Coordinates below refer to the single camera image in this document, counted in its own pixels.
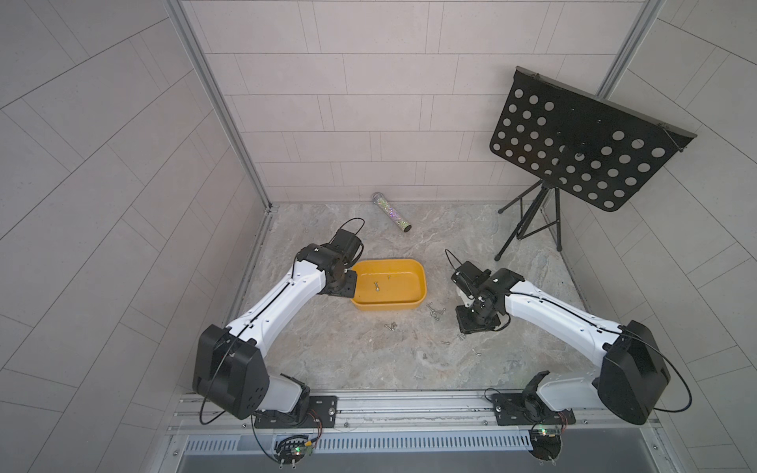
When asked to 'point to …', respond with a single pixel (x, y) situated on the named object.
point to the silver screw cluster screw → (435, 313)
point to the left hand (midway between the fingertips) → (346, 285)
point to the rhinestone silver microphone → (379, 199)
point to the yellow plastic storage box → (389, 285)
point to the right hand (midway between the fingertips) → (463, 329)
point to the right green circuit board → (546, 443)
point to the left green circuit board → (292, 449)
